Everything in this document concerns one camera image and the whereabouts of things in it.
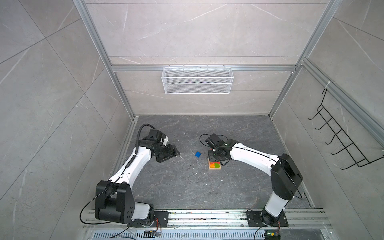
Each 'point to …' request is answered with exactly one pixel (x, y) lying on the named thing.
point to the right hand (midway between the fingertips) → (212, 155)
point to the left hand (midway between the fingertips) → (174, 152)
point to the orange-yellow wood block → (212, 165)
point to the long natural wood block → (214, 168)
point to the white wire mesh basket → (197, 80)
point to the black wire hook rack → (350, 149)
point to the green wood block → (217, 165)
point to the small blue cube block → (197, 154)
